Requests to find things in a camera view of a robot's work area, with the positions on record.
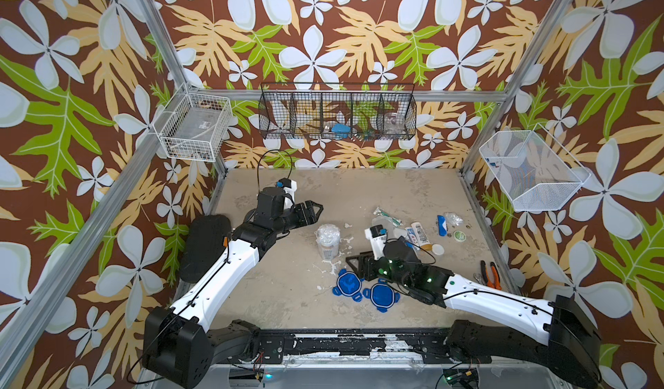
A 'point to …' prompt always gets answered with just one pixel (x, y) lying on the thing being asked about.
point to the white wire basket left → (194, 125)
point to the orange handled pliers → (496, 283)
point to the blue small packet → (442, 225)
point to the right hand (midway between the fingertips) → (350, 257)
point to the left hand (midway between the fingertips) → (316, 206)
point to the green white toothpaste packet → (397, 222)
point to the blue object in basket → (341, 130)
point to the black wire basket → (337, 111)
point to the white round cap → (437, 249)
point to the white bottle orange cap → (422, 239)
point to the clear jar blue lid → (328, 238)
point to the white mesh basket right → (536, 173)
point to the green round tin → (459, 236)
